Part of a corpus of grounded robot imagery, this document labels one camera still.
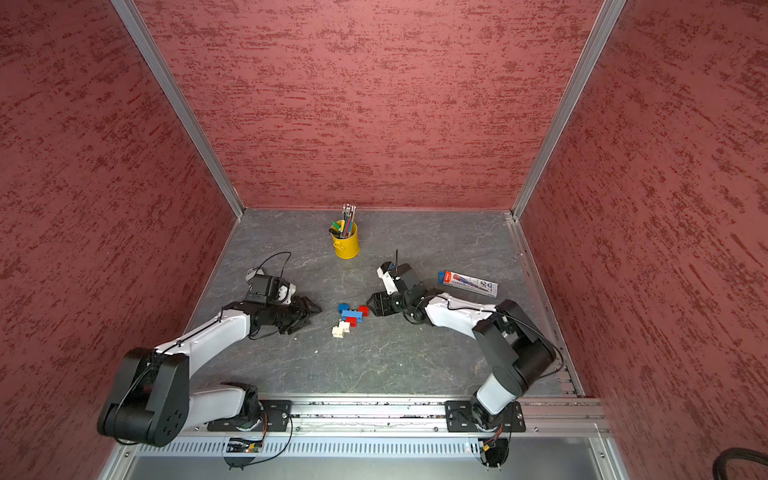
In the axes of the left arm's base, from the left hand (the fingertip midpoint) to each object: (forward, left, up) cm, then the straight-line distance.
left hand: (316, 319), depth 87 cm
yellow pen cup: (+25, -7, +2) cm, 26 cm away
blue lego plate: (+3, -10, -2) cm, 11 cm away
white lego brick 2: (-3, -6, -3) cm, 7 cm away
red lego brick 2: (+1, -11, -2) cm, 11 cm away
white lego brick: (-1, -9, -2) cm, 9 cm away
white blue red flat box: (+15, -49, -3) cm, 51 cm away
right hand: (+4, -18, +1) cm, 18 cm away
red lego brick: (+4, -14, 0) cm, 15 cm away
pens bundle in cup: (+30, -6, +7) cm, 31 cm away
